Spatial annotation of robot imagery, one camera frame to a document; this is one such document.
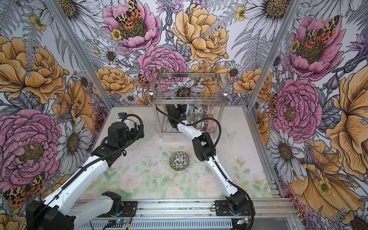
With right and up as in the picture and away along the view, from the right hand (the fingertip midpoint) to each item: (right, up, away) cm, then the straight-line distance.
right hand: (183, 105), depth 107 cm
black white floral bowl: (+18, -14, -11) cm, 25 cm away
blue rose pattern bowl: (+4, -4, -3) cm, 6 cm away
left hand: (-26, -16, -27) cm, 41 cm away
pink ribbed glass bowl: (+15, -14, -8) cm, 22 cm away
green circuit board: (-30, -60, -36) cm, 76 cm away
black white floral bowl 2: (-2, -36, -17) cm, 40 cm away
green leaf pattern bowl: (+10, -3, -2) cm, 11 cm away
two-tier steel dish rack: (+10, +8, +16) cm, 20 cm away
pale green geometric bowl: (+3, -11, -22) cm, 25 cm away
